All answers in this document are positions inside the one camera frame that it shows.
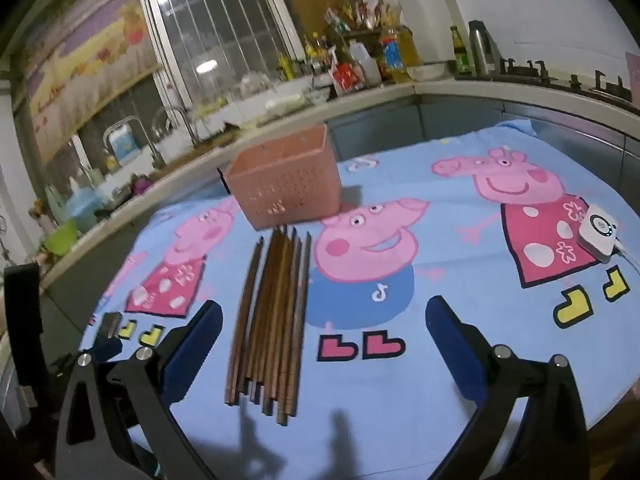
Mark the pink perforated utensil basket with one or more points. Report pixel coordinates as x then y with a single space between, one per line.
288 180

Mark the large cooking oil bottle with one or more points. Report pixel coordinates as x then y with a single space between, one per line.
391 55

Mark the gas stove burners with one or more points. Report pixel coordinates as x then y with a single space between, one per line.
537 73

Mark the barred kitchen window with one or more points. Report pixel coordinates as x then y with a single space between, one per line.
208 46

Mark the green plastic bowl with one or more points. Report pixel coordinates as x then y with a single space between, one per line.
63 238

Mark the fruit pattern roller blind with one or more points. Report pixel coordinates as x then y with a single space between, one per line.
89 57

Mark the green glass sauce bottle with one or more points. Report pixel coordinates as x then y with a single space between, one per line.
460 52

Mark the blue dish soap container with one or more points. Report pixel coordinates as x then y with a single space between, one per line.
123 144

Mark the red snack packet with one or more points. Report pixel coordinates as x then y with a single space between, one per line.
345 78

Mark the white plastic jug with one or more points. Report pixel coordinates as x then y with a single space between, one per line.
368 65

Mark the steel thermos kettle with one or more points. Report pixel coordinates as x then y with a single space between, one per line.
485 53

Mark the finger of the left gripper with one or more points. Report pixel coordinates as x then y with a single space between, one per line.
106 345

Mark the Peppa Pig blue tablecloth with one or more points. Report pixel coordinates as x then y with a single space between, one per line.
488 220

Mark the chrome sink faucet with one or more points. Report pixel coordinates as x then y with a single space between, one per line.
158 162

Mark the white square smart device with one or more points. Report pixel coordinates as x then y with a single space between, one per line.
597 233

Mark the brown wooden chopstick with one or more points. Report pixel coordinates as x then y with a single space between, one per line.
282 321
297 347
235 356
292 319
262 394
253 353

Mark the blue lidded plastic container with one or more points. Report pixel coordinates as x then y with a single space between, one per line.
82 207

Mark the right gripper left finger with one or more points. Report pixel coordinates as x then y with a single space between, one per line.
103 400

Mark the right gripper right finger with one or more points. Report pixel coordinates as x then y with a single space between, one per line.
552 439

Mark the white ceramic bowl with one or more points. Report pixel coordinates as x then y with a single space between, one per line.
428 72

